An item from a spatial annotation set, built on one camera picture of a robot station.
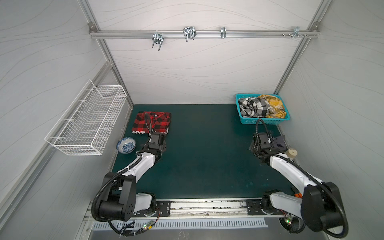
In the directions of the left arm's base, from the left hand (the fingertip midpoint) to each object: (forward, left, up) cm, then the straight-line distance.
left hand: (155, 141), depth 91 cm
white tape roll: (-7, -79, +3) cm, 79 cm away
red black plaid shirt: (+17, +2, -4) cm, 18 cm away
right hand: (-1, -65, +2) cm, 65 cm away
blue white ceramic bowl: (0, +21, -6) cm, 22 cm away
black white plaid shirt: (+30, -67, +1) cm, 73 cm away
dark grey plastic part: (+3, -78, -4) cm, 78 cm away
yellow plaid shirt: (+27, -82, +3) cm, 86 cm away
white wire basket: (-7, +27, +24) cm, 36 cm away
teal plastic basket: (+20, -75, -2) cm, 77 cm away
